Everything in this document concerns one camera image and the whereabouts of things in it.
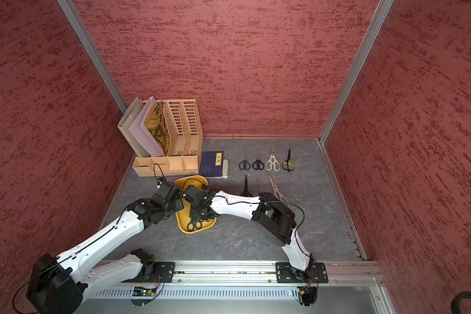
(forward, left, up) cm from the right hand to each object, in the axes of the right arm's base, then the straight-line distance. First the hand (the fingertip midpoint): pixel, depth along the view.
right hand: (197, 218), depth 85 cm
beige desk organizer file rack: (+53, +13, +9) cm, 56 cm away
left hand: (+4, +8, +6) cm, 11 cm away
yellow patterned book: (+44, +23, +18) cm, 53 cm away
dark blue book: (+32, -3, -2) cm, 32 cm away
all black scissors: (+14, -23, -4) cm, 27 cm away
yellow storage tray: (0, +6, +1) cm, 6 cm away
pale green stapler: (+28, -11, -1) cm, 30 cm away
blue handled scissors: (+14, -30, -4) cm, 33 cm away
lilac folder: (+32, +26, +14) cm, 44 cm away
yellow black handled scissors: (+31, -47, -3) cm, 56 cm away
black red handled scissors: (+33, -30, -5) cm, 45 cm away
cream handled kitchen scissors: (+34, -39, -4) cm, 51 cm away
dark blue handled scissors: (+33, -22, -5) cm, 40 cm away
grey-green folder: (+37, +32, +28) cm, 56 cm away
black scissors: (-3, +2, 0) cm, 4 cm away
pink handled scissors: (+13, -38, -4) cm, 41 cm away
